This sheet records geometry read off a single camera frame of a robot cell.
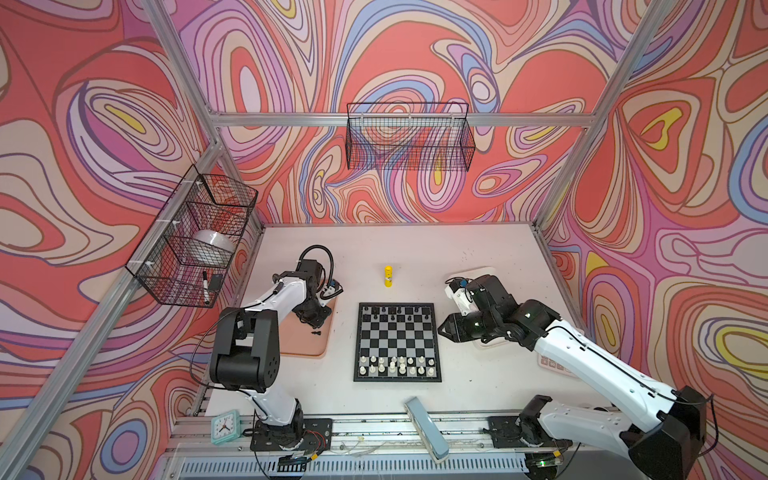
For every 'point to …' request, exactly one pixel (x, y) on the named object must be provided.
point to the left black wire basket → (182, 258)
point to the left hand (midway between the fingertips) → (319, 317)
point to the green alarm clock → (225, 426)
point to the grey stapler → (427, 429)
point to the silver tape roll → (214, 244)
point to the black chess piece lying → (316, 332)
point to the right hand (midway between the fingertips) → (446, 337)
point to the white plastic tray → (469, 275)
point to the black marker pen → (206, 288)
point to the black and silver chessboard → (396, 342)
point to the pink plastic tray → (299, 338)
